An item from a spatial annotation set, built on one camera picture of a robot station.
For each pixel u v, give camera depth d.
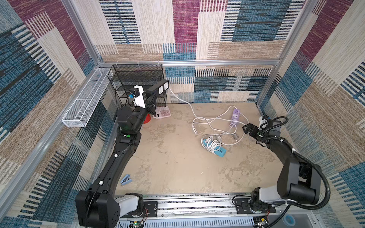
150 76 1.04
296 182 0.43
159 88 0.69
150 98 0.64
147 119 1.09
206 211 0.73
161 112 1.14
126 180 0.81
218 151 0.87
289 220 0.70
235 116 1.09
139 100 0.57
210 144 0.89
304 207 0.42
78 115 0.71
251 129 0.82
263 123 0.80
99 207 0.38
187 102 0.87
